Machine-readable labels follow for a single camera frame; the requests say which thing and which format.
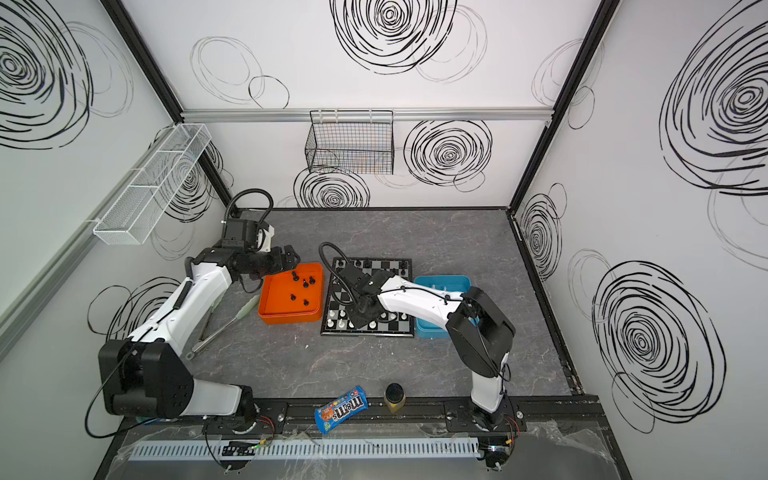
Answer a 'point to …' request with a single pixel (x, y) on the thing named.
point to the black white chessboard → (337, 319)
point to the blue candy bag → (340, 409)
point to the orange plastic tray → (292, 296)
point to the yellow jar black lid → (394, 397)
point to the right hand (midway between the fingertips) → (355, 319)
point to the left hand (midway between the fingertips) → (289, 260)
